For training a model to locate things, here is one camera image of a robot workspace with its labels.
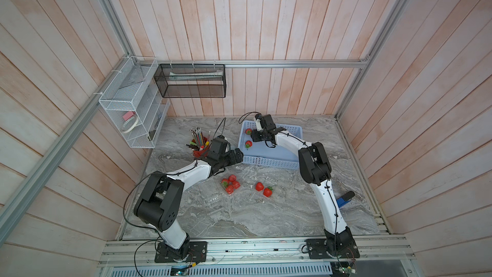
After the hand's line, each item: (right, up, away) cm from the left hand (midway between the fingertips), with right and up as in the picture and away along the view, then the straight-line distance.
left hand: (236, 158), depth 93 cm
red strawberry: (-5, -11, -3) cm, 13 cm away
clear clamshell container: (+20, -12, 0) cm, 23 cm away
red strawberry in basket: (+6, +6, +11) cm, 14 cm away
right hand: (+9, +13, +17) cm, 23 cm away
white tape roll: (-46, +16, -12) cm, 50 cm away
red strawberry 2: (0, -12, -4) cm, 13 cm away
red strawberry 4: (+11, -13, -4) cm, 17 cm away
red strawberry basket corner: (+7, +14, +17) cm, 23 cm away
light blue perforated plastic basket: (+12, +1, +15) cm, 19 cm away
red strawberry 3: (-3, -14, -5) cm, 15 cm away
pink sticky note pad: (-47, +20, -11) cm, 53 cm away
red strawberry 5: (+15, -14, -6) cm, 21 cm away
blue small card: (+47, -18, -9) cm, 51 cm away
